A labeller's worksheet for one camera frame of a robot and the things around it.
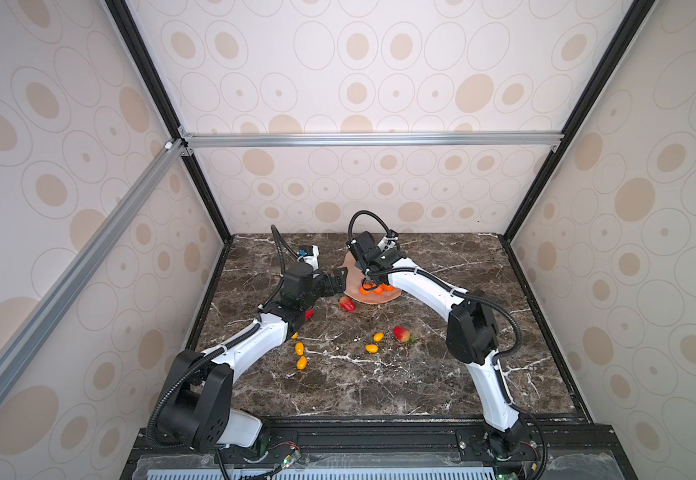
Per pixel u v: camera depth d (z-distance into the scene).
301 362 0.87
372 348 0.90
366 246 0.73
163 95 0.81
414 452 0.73
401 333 0.92
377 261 0.69
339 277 0.77
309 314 0.97
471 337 0.56
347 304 0.98
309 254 0.74
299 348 0.89
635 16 0.68
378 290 0.77
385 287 0.76
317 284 0.73
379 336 0.92
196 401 0.42
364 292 1.01
